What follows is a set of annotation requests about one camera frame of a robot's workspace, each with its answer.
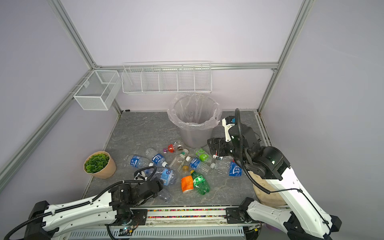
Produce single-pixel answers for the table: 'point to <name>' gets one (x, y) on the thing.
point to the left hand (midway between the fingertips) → (158, 189)
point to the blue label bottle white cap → (155, 157)
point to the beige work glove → (274, 199)
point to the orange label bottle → (187, 180)
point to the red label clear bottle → (216, 156)
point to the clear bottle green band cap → (178, 160)
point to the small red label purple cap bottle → (172, 148)
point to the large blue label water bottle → (167, 176)
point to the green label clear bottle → (203, 156)
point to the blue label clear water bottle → (140, 162)
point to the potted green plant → (100, 165)
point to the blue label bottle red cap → (235, 170)
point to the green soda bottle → (200, 183)
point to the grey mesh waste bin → (193, 138)
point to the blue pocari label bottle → (197, 165)
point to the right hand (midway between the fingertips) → (216, 141)
